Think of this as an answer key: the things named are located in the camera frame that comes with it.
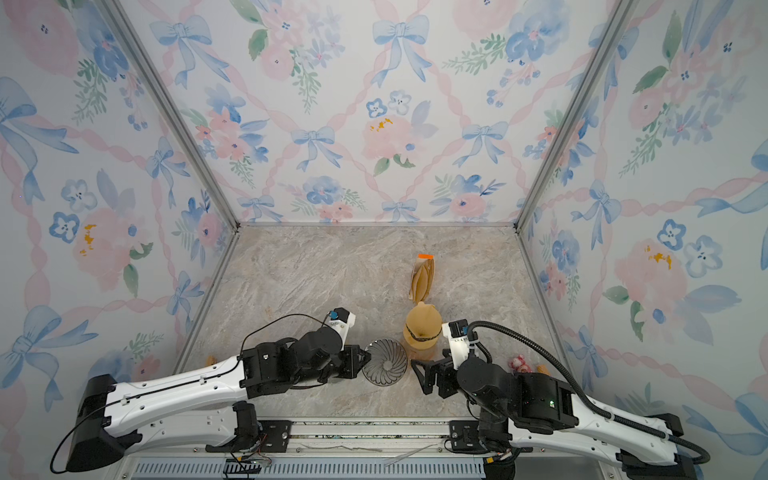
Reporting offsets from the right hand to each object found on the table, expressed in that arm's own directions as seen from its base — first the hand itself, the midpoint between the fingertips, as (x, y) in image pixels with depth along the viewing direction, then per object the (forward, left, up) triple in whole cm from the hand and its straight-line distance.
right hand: (424, 359), depth 67 cm
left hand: (+1, +11, -2) cm, 11 cm away
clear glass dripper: (+2, +8, -8) cm, 12 cm away
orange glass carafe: (+8, -1, -18) cm, 20 cm away
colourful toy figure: (+6, -28, -17) cm, 33 cm away
